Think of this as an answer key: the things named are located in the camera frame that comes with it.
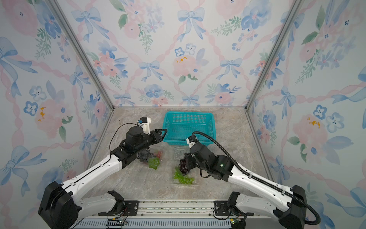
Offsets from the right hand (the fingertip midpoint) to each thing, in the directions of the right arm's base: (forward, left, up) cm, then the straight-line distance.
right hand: (180, 150), depth 73 cm
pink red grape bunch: (+6, +15, -16) cm, 22 cm away
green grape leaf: (-1, +16, -14) cm, 22 cm away
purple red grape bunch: (-6, -1, -7) cm, 9 cm away
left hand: (+10, +8, +4) cm, 13 cm away
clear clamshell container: (+8, +3, -19) cm, 20 cm away
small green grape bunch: (-9, -1, -18) cm, 20 cm away
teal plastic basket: (+32, +2, -21) cm, 38 cm away
